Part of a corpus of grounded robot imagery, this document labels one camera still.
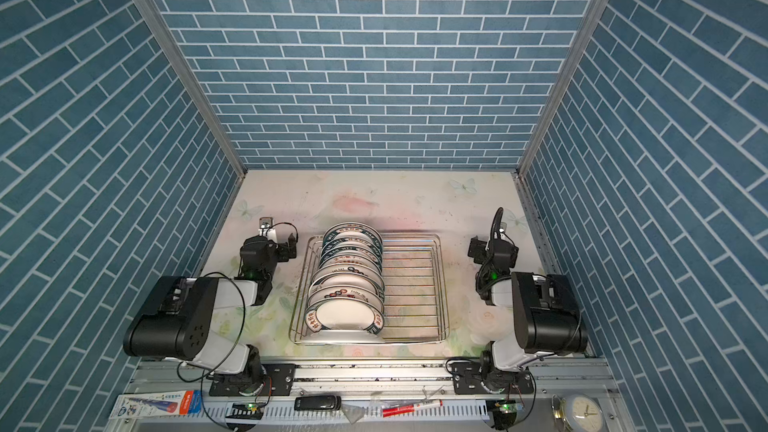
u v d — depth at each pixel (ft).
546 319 1.48
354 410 2.32
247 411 2.37
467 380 2.42
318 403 2.23
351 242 2.70
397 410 2.27
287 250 2.85
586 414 2.18
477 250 2.84
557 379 2.47
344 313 2.41
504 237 2.59
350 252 2.64
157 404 2.27
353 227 2.77
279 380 2.40
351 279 2.47
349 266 2.51
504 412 2.34
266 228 2.61
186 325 1.46
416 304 2.84
